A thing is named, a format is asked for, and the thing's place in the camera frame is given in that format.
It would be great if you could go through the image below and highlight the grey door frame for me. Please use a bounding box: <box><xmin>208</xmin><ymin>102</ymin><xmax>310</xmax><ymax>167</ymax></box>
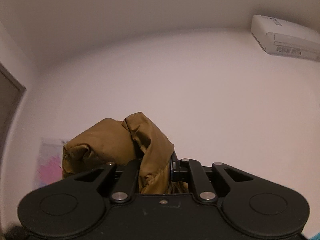
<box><xmin>0</xmin><ymin>64</ymin><xmax>25</xmax><ymax>159</ymax></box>

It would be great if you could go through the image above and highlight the colourful wall map poster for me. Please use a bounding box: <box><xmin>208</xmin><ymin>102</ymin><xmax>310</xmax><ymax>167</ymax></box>
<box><xmin>33</xmin><ymin>138</ymin><xmax>68</xmax><ymax>189</ymax></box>

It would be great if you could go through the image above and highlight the white wall air conditioner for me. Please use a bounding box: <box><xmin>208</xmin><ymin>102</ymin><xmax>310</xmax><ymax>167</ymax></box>
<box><xmin>251</xmin><ymin>15</ymin><xmax>319</xmax><ymax>62</ymax></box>

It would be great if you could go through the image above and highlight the brown padded jacket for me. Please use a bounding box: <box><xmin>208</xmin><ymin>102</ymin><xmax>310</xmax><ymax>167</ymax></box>
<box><xmin>62</xmin><ymin>112</ymin><xmax>188</xmax><ymax>194</ymax></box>

